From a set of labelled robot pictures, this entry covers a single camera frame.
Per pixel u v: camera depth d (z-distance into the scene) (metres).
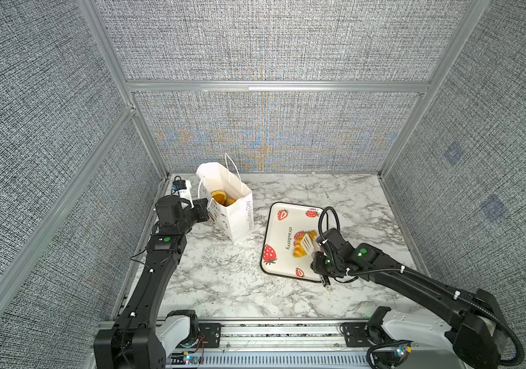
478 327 0.39
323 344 0.73
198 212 0.69
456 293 0.43
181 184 0.66
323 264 0.70
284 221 1.02
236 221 0.83
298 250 0.88
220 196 0.97
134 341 0.38
